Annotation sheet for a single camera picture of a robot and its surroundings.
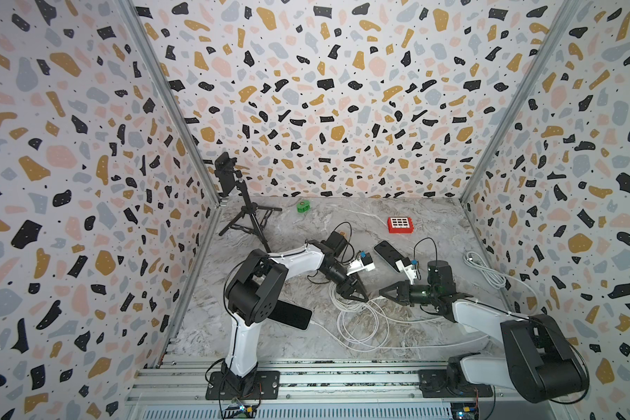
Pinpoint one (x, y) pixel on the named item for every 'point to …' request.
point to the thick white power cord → (496, 277)
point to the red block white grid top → (400, 225)
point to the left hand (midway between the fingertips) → (367, 295)
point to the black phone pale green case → (388, 253)
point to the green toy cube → (303, 206)
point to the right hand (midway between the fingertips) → (383, 294)
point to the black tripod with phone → (227, 174)
